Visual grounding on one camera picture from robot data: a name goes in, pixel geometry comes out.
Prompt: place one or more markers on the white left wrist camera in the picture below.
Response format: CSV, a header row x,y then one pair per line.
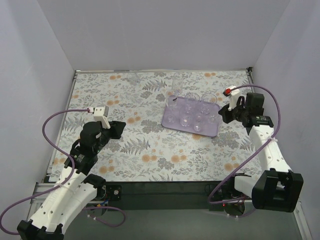
x,y
100,114

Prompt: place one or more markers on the tall clear champagne flute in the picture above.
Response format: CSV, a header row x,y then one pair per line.
x,y
171,104

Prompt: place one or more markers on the small clear shot glass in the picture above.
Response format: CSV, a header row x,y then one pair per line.
x,y
198,126

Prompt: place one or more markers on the lavender plastic tray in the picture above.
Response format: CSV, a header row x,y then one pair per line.
x,y
209,130

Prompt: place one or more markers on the aluminium frame rail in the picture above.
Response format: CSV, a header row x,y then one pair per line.
x,y
298,212

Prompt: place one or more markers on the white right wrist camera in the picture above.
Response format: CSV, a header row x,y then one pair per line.
x,y
233,93

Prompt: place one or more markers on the clear wine glass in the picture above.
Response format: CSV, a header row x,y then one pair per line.
x,y
191,100

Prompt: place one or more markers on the small clear tumbler front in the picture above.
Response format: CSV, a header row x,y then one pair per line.
x,y
199,117

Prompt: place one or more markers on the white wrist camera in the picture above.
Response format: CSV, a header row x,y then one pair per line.
x,y
100,114
233,93

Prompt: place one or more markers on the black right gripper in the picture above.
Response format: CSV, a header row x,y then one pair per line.
x,y
227,114

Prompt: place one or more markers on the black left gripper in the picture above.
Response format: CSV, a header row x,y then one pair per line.
x,y
115,129

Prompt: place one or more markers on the tall clear highball glass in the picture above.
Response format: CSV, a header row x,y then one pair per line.
x,y
177,85

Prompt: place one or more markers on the clear faceted tumbler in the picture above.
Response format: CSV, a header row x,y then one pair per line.
x,y
207,101
185,118

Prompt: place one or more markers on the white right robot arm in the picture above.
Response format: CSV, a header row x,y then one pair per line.
x,y
278,187

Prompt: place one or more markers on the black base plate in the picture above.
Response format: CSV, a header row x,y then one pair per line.
x,y
162,195

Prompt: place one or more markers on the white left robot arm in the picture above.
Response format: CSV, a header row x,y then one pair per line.
x,y
76,185

